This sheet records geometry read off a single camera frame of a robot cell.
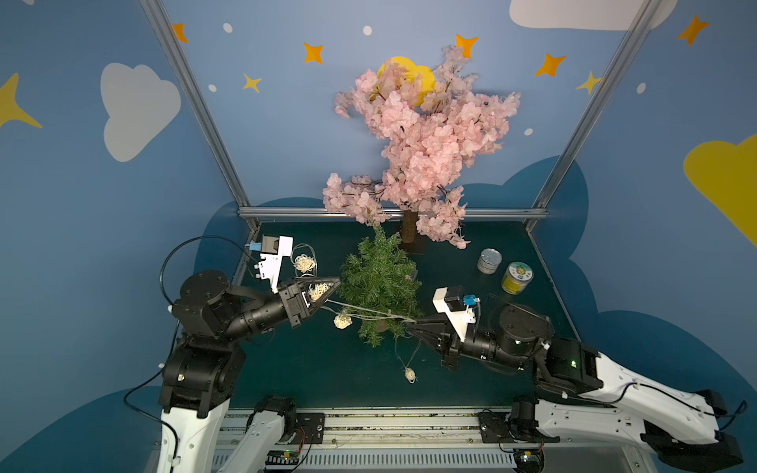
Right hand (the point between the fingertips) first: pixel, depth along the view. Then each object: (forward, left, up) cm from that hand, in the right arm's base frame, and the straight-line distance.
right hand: (420, 318), depth 55 cm
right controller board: (-18, -31, -40) cm, 54 cm away
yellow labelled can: (+31, -35, -29) cm, 55 cm away
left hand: (+2, +15, +9) cm, 18 cm away
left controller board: (-22, +31, -39) cm, 55 cm away
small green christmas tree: (+12, +9, -9) cm, 17 cm away
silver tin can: (+40, -29, -32) cm, 59 cm away
